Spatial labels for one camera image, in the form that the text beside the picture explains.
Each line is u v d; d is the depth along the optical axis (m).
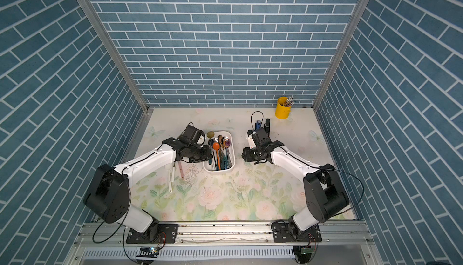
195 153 0.73
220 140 1.01
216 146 0.99
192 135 0.69
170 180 0.88
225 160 0.95
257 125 1.11
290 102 1.02
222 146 0.99
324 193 0.45
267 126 1.06
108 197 0.43
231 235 0.75
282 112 1.12
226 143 1.00
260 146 0.69
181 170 0.92
